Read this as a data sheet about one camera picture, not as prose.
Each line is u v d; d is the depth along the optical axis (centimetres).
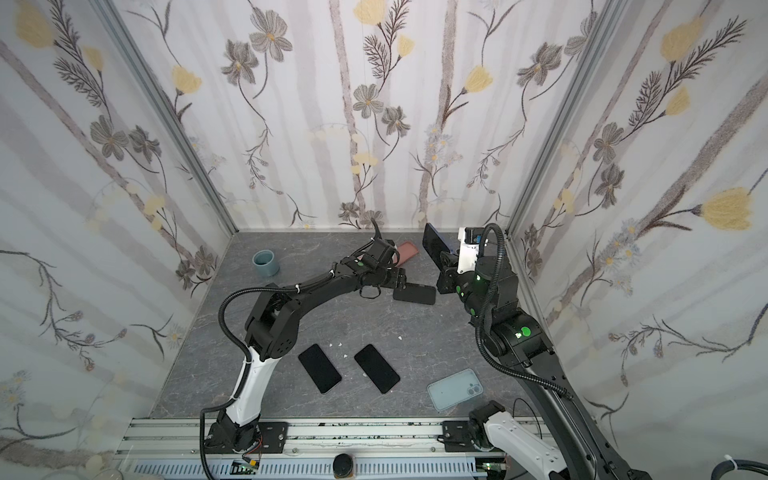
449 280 57
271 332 55
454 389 82
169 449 75
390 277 86
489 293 44
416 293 107
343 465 62
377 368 86
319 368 87
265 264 102
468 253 55
